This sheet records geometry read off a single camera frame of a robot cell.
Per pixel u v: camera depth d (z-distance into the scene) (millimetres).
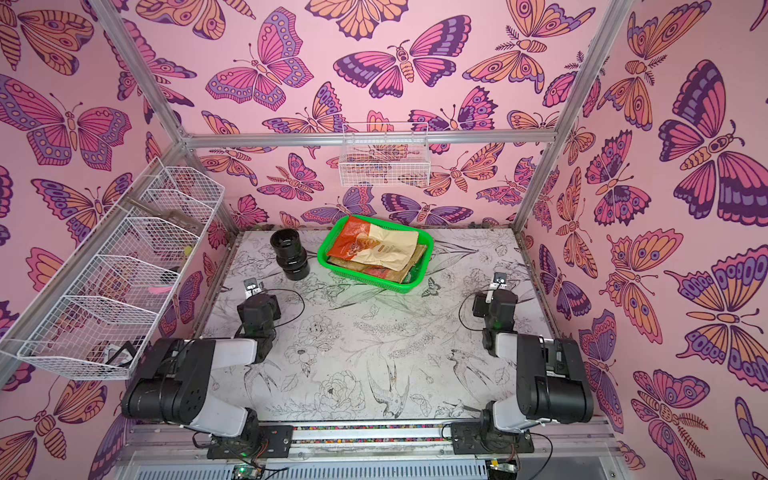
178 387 444
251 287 795
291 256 975
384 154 952
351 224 1095
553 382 443
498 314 715
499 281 808
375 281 953
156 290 728
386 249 1058
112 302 589
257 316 714
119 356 632
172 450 730
